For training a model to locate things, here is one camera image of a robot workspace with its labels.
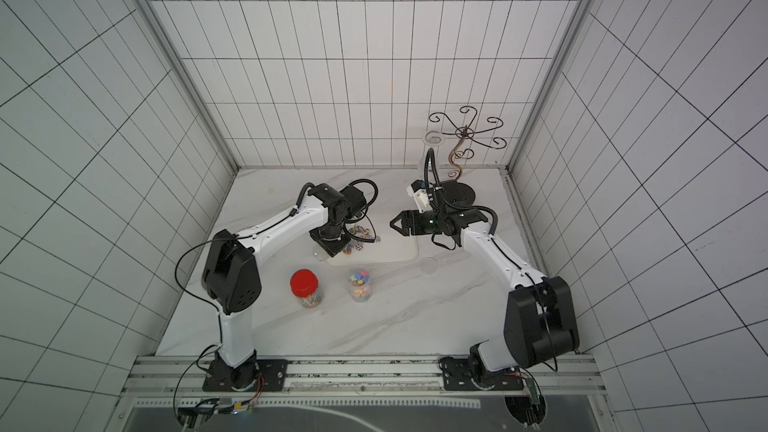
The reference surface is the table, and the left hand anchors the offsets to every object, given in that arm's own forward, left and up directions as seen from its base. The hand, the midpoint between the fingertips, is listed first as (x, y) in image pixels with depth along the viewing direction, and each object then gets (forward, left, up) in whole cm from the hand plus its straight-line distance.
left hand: (321, 249), depth 84 cm
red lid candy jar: (-10, +3, -1) cm, 11 cm away
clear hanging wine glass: (+24, -31, +21) cm, 45 cm away
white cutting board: (-2, -15, +9) cm, 18 cm away
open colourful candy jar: (-8, -12, -4) cm, 15 cm away
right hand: (+8, -24, +6) cm, 26 cm away
